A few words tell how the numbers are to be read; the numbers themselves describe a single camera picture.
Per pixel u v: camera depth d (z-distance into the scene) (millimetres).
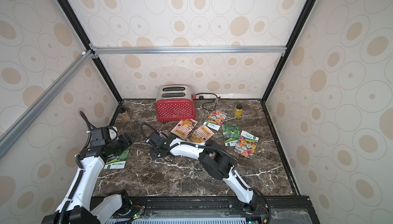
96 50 904
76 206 397
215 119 1085
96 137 596
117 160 873
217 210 732
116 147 673
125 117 1093
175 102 950
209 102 1174
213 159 532
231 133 1000
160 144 687
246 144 964
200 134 1000
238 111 1048
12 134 517
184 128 1027
